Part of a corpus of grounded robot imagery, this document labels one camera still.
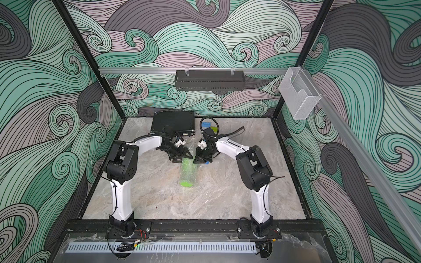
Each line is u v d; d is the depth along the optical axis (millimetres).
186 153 879
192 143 947
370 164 513
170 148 837
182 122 1141
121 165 544
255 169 544
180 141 929
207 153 810
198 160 828
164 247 697
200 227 747
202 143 899
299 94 774
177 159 899
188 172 840
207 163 841
